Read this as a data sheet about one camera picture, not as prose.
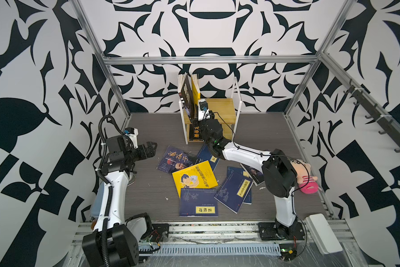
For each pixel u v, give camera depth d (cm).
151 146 72
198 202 81
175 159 96
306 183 83
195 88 74
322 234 71
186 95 81
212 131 63
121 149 60
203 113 67
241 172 92
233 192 84
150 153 71
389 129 55
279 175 51
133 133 71
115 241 39
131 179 87
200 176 89
